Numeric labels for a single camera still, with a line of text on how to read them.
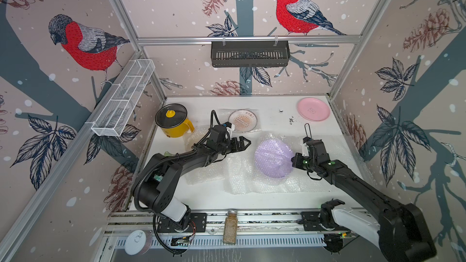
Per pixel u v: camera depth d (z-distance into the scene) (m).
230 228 0.68
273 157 0.87
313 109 1.14
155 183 0.45
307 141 0.81
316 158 0.66
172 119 0.96
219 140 0.72
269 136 0.91
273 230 0.73
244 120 1.07
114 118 0.71
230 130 0.83
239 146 0.78
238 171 0.88
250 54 1.04
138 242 0.66
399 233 0.39
